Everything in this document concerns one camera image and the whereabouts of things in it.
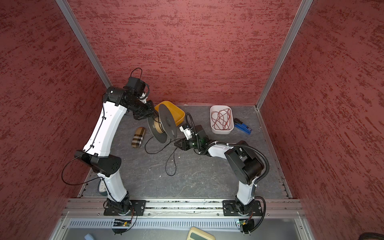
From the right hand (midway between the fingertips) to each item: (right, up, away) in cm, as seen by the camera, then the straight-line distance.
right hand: (175, 146), depth 87 cm
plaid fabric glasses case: (-27, +4, +10) cm, 29 cm away
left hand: (-9, +17, -13) cm, 23 cm away
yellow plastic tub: (-2, +19, +26) cm, 32 cm away
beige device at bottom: (+12, -36, -21) cm, 43 cm away
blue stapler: (+44, +12, +19) cm, 50 cm away
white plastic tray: (+29, +25, +27) cm, 47 cm away
